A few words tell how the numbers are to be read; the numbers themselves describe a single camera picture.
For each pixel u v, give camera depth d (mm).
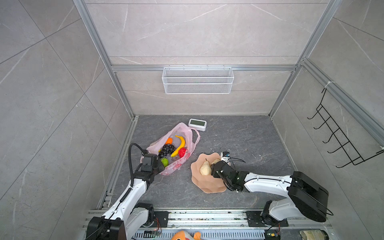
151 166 647
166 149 950
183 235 633
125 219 427
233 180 643
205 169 843
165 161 880
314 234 660
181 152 924
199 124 1083
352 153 626
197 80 1011
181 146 984
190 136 932
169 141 982
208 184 837
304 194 432
